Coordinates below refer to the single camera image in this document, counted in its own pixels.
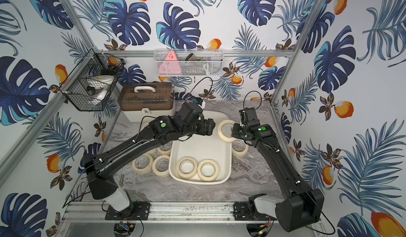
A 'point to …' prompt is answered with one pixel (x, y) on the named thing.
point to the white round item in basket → (98, 85)
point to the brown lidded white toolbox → (141, 101)
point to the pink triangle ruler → (170, 65)
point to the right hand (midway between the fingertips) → (238, 129)
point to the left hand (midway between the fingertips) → (209, 120)
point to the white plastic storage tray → (200, 147)
